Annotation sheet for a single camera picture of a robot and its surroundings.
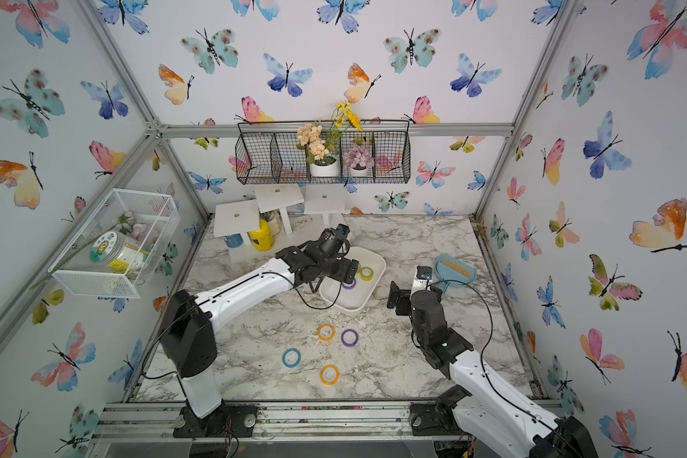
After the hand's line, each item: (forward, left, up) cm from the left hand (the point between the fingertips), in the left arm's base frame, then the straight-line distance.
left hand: (348, 261), depth 86 cm
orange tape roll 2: (-27, +6, -17) cm, 33 cm away
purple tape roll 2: (-17, 0, -17) cm, 24 cm away
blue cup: (+18, +42, -11) cm, 47 cm away
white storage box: (-6, -2, -12) cm, 14 cm away
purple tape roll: (+1, 0, -16) cm, 16 cm away
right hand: (-8, -17, +1) cm, 19 cm away
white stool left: (+20, +38, -1) cm, 43 cm away
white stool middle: (+24, +23, +5) cm, 33 cm away
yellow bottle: (+16, +30, -7) cm, 35 cm away
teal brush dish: (+6, -37, -16) cm, 41 cm away
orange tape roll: (-15, +7, -17) cm, 24 cm away
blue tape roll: (-23, +15, -17) cm, 33 cm away
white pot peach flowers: (+28, +8, +15) cm, 33 cm away
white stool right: (+29, +9, -1) cm, 31 cm away
